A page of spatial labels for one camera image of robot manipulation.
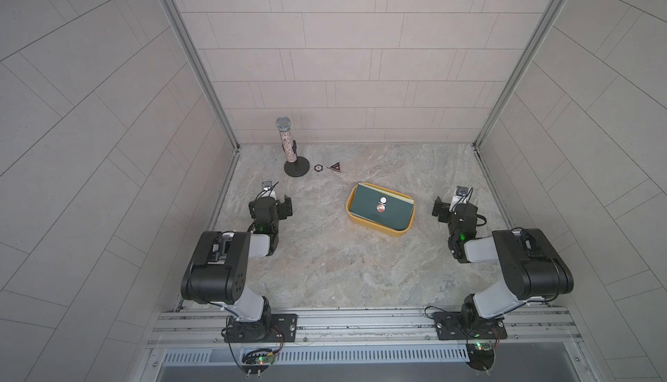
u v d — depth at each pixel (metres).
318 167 1.08
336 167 1.08
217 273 0.44
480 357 0.68
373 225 0.87
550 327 0.72
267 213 0.70
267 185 0.79
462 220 0.69
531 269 0.45
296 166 1.07
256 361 0.65
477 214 0.82
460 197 0.77
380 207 0.91
